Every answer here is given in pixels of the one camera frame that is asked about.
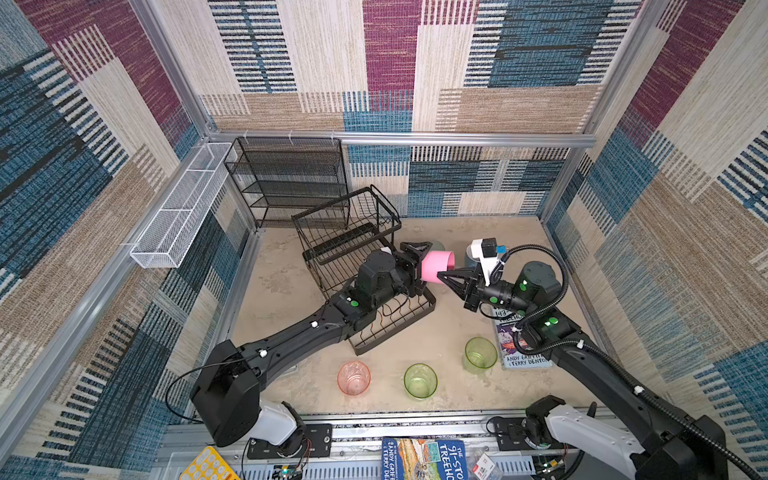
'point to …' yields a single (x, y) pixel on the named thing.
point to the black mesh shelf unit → (290, 172)
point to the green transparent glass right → (479, 354)
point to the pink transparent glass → (353, 377)
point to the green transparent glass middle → (420, 381)
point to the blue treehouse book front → (404, 458)
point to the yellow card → (208, 465)
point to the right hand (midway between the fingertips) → (442, 278)
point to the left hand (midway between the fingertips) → (438, 254)
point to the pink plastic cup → (436, 262)
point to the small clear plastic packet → (482, 467)
